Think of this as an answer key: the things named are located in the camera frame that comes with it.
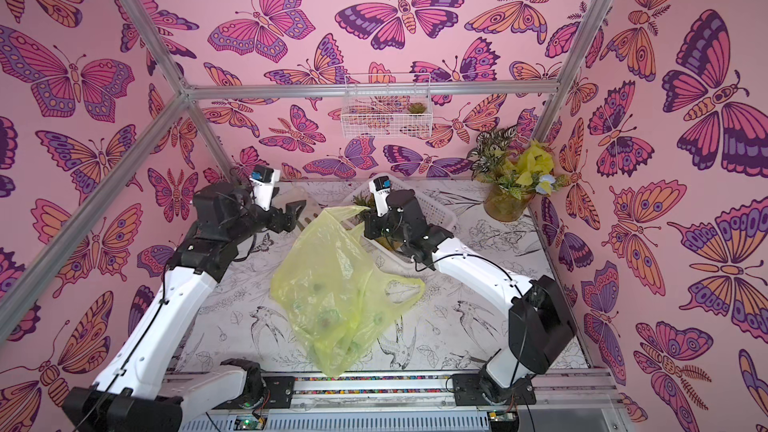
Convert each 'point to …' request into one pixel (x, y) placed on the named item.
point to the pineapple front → (369, 201)
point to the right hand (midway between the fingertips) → (364, 210)
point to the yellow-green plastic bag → (324, 281)
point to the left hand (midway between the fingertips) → (294, 193)
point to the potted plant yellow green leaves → (511, 170)
